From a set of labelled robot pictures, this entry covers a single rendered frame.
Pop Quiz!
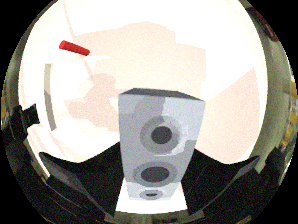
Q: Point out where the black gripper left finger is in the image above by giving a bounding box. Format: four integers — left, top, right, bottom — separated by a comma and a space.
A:
39, 141, 125, 218

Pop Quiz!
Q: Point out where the red peg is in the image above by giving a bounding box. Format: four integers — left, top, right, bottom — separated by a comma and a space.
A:
59, 40, 90, 56

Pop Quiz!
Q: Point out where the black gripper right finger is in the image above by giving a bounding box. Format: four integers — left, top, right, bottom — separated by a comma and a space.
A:
181, 148, 261, 217

